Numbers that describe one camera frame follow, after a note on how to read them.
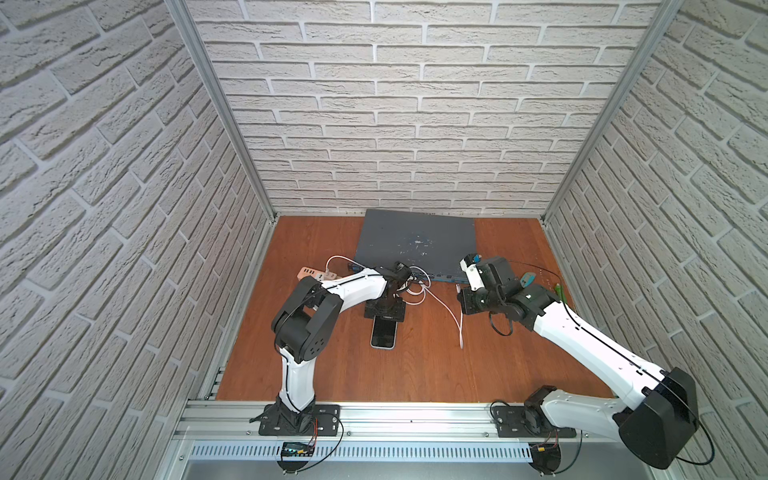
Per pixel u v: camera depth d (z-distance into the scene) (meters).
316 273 1.00
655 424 0.45
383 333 0.88
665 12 0.69
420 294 0.97
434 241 1.07
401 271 0.79
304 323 0.50
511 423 0.73
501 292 0.59
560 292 0.98
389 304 0.80
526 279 1.00
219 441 1.18
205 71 0.79
